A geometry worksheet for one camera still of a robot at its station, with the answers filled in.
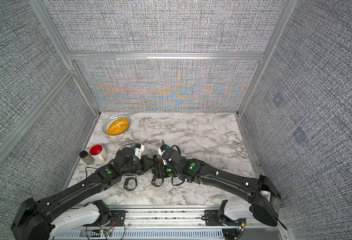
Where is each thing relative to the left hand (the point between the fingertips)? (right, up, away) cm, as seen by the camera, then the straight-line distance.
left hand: (161, 162), depth 74 cm
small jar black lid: (-45, -2, +14) cm, 47 cm away
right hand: (-3, -2, -2) cm, 5 cm away
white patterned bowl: (-43, +21, +37) cm, 61 cm away
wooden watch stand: (-2, +1, 0) cm, 3 cm away
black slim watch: (+9, -2, -19) cm, 21 cm away
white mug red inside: (-42, +2, +21) cm, 47 cm away
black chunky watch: (-18, -15, +10) cm, 26 cm away
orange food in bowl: (-32, +18, +29) cm, 47 cm away
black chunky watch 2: (-5, -12, +8) cm, 16 cm away
